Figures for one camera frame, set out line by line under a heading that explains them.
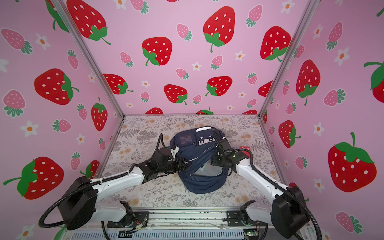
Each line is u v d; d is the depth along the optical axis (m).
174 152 0.77
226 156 0.63
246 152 0.60
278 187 0.43
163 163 0.66
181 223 0.73
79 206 0.41
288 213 0.40
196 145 0.93
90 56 0.86
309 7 0.69
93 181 0.46
